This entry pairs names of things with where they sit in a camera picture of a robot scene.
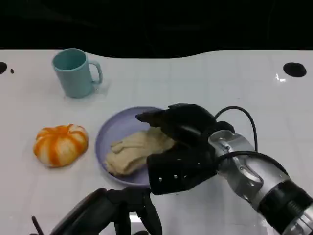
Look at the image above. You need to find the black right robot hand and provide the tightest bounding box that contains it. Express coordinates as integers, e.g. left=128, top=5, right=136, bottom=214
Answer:
left=135, top=103, right=236, bottom=153

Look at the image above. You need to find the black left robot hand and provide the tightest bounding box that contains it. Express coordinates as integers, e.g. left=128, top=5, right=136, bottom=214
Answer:
left=48, top=187, right=163, bottom=235

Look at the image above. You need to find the lilac plate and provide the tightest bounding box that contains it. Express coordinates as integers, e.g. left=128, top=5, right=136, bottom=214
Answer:
left=94, top=105, right=173, bottom=188

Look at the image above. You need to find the orange and white bread roll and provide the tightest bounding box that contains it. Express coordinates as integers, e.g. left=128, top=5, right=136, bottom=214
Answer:
left=33, top=124, right=89, bottom=168

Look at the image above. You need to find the pale green mug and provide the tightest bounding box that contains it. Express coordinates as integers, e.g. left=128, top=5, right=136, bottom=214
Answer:
left=51, top=48, right=103, bottom=99

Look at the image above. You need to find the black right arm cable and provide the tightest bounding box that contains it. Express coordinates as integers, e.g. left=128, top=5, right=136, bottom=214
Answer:
left=213, top=105, right=259, bottom=153

